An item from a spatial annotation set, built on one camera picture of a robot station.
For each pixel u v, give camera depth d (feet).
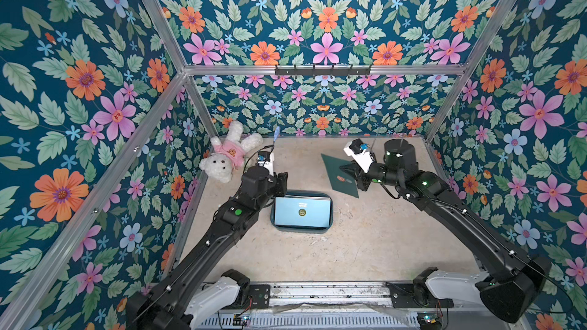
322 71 3.03
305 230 2.86
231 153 3.41
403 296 2.41
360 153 1.89
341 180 2.47
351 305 2.39
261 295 2.41
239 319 2.35
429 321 2.34
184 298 1.50
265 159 2.09
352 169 2.05
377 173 1.94
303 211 2.90
